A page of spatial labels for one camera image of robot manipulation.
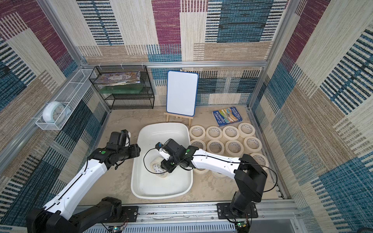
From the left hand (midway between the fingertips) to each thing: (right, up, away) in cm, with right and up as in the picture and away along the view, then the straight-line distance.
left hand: (136, 149), depth 82 cm
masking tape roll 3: (+59, +7, +23) cm, 64 cm away
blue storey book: (+58, +19, +30) cm, 68 cm away
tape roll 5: (+36, +1, +15) cm, 39 cm away
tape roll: (+10, -9, +1) cm, 14 cm away
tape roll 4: (+47, -1, +15) cm, 49 cm away
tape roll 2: (+71, 0, +17) cm, 73 cm away
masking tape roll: (+35, +8, +23) cm, 43 cm away
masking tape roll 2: (+47, +7, +23) cm, 53 cm away
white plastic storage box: (+5, -20, -1) cm, 20 cm away
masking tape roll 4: (+70, +9, +24) cm, 74 cm away
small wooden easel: (+22, +19, +25) cm, 38 cm away
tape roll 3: (+59, -2, +15) cm, 61 cm away
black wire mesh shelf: (-6, +33, +37) cm, 50 cm away
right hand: (+15, -7, -3) cm, 17 cm away
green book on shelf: (-14, +36, +14) cm, 41 cm away
